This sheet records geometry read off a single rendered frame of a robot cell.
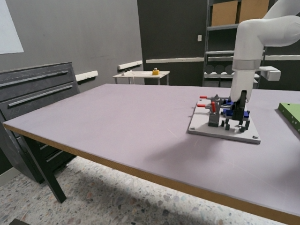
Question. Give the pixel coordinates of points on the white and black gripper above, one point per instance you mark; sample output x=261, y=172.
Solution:
x=241, y=90

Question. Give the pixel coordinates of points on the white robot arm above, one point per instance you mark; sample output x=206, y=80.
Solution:
x=279, y=27

